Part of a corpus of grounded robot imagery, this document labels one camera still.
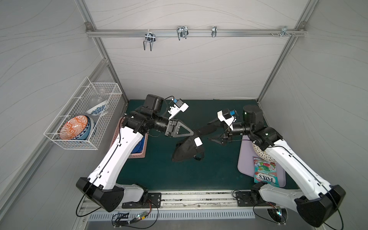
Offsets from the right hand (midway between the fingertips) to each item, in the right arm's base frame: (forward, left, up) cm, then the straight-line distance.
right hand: (207, 130), depth 63 cm
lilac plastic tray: (-2, -26, -33) cm, 42 cm away
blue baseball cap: (+3, +41, -29) cm, 51 cm away
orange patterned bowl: (-3, +57, +3) cm, 58 cm away
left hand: (-7, +7, +7) cm, 12 cm away
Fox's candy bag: (-7, -35, -30) cm, 47 cm away
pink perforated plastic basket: (-2, +41, -28) cm, 50 cm away
